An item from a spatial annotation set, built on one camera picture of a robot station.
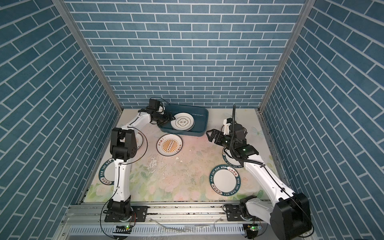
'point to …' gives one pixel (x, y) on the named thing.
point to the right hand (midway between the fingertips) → (211, 132)
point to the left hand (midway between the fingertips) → (172, 119)
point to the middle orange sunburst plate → (169, 145)
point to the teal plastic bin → (201, 116)
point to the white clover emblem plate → (183, 121)
